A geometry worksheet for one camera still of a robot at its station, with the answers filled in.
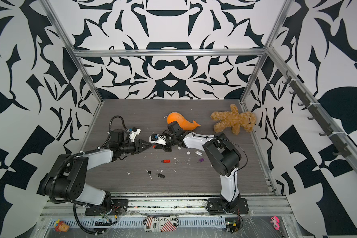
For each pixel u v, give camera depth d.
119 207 0.73
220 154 0.51
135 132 0.85
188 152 0.93
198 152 0.92
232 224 0.71
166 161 0.90
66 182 0.44
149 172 0.85
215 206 0.74
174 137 0.75
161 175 0.85
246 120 0.99
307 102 0.60
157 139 0.77
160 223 0.68
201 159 0.91
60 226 0.67
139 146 0.79
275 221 0.70
